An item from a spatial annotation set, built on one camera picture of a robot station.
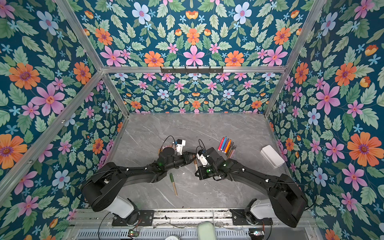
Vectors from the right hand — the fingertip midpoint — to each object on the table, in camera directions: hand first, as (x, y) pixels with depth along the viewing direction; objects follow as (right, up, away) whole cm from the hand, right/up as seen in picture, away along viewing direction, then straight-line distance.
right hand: (195, 173), depth 80 cm
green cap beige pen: (-14, -5, +6) cm, 17 cm away
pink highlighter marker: (+15, +12, +21) cm, 28 cm away
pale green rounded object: (+5, -24, -11) cm, 27 cm away
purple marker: (+19, +12, +21) cm, 31 cm away
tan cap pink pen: (+24, +9, +18) cm, 32 cm away
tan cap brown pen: (+23, +9, +18) cm, 31 cm away
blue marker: (+18, +14, +21) cm, 31 cm away
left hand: (+2, +11, -1) cm, 11 cm away
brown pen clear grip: (+22, +10, +19) cm, 31 cm away
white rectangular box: (+47, +7, +13) cm, 50 cm away
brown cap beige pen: (0, +5, 0) cm, 5 cm away
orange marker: (+21, +12, +20) cm, 31 cm away
